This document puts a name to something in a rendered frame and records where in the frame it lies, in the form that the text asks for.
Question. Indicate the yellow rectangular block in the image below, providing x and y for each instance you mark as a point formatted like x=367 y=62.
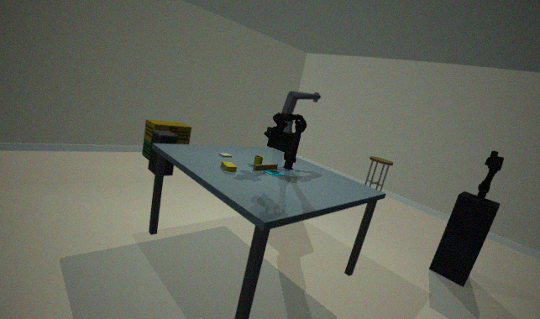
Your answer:
x=228 y=166

